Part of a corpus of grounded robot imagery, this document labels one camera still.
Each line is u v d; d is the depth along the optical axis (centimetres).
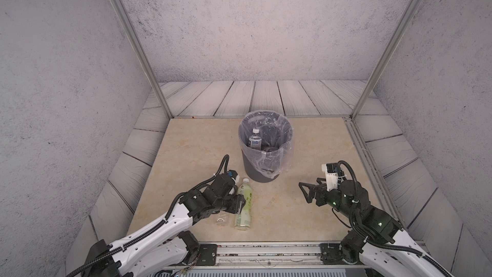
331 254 73
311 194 65
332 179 64
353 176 50
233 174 71
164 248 57
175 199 53
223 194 60
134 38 85
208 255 72
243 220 76
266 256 74
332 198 63
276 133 90
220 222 77
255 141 89
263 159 73
